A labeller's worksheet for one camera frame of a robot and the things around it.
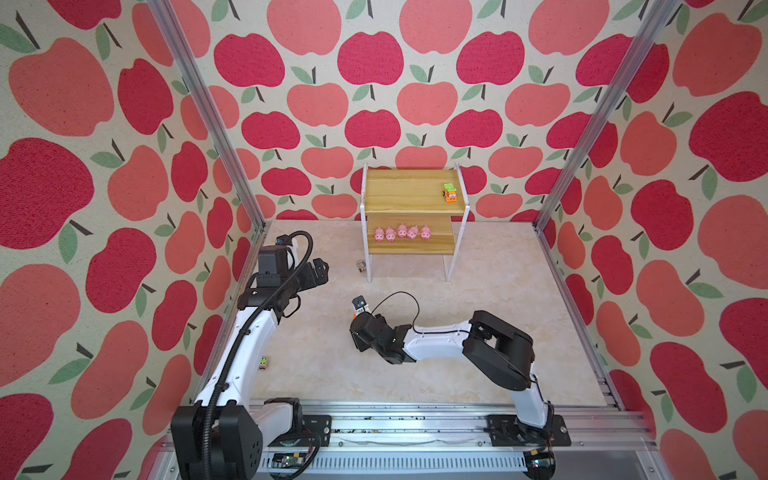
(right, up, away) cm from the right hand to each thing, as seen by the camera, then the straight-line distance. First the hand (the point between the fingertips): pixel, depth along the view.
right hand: (363, 323), depth 91 cm
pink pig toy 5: (+20, +28, +3) cm, 34 cm away
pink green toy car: (-28, -9, -8) cm, 30 cm away
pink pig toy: (+5, +28, +4) cm, 28 cm away
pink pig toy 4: (+15, +28, +3) cm, 32 cm away
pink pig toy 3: (+12, +29, +3) cm, 31 cm away
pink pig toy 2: (+8, +28, +2) cm, 29 cm away
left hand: (-12, +17, -9) cm, 23 cm away
